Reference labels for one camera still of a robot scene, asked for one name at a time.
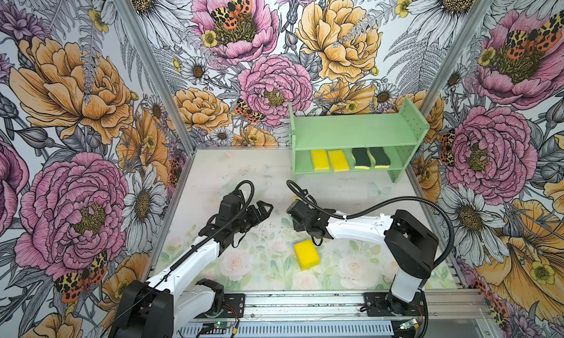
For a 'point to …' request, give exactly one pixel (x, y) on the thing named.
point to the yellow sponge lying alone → (306, 254)
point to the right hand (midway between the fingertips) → (304, 222)
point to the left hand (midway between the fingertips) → (265, 218)
